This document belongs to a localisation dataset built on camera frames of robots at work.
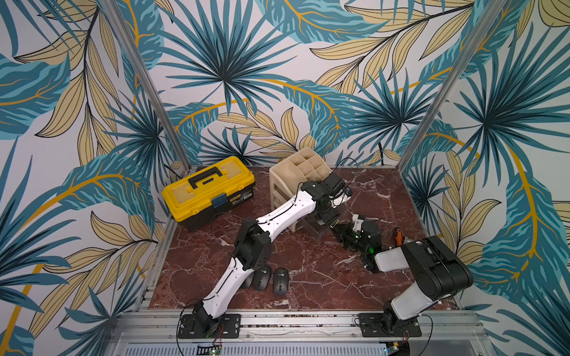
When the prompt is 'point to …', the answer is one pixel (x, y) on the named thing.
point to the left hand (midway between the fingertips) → (327, 213)
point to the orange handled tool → (398, 238)
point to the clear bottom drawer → (309, 222)
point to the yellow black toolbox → (194, 199)
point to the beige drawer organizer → (288, 175)
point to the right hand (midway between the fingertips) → (328, 223)
